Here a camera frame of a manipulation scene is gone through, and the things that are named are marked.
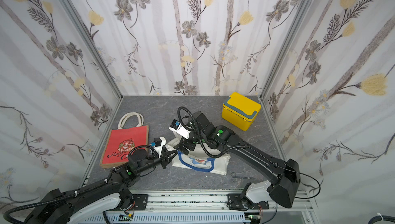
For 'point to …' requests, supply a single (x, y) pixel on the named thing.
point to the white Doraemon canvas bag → (197, 160)
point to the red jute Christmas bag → (121, 141)
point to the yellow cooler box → (240, 111)
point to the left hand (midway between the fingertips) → (178, 150)
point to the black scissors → (234, 179)
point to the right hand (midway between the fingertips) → (181, 136)
